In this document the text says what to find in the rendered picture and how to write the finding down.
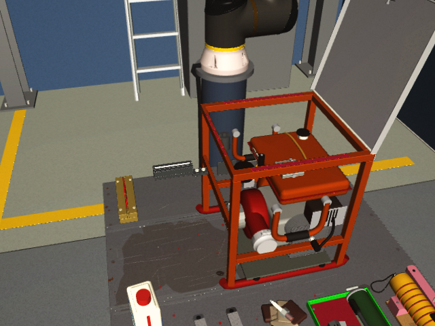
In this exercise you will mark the grey steel column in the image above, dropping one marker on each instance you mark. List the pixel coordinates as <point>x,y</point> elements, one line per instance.
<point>314,34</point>
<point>13,78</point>

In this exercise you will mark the orange pipe with white caps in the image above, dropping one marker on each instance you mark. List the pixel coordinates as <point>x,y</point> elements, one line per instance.
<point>235,149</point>

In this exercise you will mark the black engine box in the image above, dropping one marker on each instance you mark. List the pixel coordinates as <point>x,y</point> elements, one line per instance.
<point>312,212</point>

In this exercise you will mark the dark grey cylinder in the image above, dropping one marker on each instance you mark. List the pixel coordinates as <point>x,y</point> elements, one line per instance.
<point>225,140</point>

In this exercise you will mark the dark green cylinder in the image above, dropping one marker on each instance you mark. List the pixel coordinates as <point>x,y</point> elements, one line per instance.
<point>362,305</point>

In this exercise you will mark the grey pump cover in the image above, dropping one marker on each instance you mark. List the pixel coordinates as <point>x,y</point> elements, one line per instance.
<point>374,68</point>

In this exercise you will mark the orange fire pump frame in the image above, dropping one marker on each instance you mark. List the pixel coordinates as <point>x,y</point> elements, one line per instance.
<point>234,220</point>

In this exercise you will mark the wooden block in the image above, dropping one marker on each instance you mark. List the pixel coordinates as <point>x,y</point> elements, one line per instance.
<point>406,320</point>

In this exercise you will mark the pale pump outlet cap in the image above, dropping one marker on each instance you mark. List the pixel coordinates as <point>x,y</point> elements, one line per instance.
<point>265,241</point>

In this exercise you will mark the grey base plate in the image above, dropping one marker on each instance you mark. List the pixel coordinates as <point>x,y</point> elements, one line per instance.
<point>272,270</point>

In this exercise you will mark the grey toothed ledge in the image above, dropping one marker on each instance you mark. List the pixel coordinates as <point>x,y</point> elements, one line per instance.
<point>171,169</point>

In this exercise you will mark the brass tag rack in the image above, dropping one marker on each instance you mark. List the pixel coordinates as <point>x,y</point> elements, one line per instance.
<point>119,200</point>

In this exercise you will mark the pink block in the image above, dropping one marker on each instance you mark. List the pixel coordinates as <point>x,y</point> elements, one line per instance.
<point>396,305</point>

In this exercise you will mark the grey mesh dome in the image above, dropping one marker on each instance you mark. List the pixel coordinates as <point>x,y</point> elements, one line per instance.
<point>295,225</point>

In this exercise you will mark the white canister with red cap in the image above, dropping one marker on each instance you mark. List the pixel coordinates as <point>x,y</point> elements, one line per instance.
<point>144,310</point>

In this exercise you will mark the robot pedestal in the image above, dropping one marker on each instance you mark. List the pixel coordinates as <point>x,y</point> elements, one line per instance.
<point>222,102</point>

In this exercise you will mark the brown leather pouch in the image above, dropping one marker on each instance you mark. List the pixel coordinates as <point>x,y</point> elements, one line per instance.
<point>297,314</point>

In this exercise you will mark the white pen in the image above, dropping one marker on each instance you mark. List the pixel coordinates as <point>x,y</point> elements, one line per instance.
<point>278,308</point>

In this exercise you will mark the orange fuel tank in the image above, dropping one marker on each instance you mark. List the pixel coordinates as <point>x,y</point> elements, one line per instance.
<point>306,188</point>

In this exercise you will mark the black tank cap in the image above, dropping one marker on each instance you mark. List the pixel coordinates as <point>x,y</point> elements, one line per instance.
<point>303,133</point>

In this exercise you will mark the green tray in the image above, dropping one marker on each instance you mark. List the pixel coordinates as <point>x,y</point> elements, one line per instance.
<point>326,309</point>

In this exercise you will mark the red pump housing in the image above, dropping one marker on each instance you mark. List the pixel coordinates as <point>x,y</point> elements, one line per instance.
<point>253,210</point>

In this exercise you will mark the red inspection tag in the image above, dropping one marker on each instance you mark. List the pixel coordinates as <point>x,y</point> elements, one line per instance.
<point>126,195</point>

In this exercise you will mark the pink bar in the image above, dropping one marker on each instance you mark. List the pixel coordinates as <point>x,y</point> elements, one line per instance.
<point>423,282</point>

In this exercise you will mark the white pipe cap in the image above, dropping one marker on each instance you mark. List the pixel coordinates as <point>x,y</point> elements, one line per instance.
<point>276,128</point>

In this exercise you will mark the orange pipe with black grip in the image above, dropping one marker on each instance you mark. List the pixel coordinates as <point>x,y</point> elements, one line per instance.
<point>275,224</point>

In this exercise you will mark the grey block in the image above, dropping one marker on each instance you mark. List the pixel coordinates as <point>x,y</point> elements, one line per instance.
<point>234,317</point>
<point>198,321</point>

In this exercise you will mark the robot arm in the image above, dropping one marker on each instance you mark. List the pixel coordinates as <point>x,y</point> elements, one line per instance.
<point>224,20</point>

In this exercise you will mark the black fuel tap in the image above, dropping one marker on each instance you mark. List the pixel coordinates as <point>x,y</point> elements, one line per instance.
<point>261,158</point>

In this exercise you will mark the yellow ribbed cylinder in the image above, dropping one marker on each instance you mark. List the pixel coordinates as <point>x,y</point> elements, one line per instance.
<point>413,299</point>

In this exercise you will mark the white ladder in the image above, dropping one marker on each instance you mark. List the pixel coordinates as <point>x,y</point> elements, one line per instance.
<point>154,35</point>

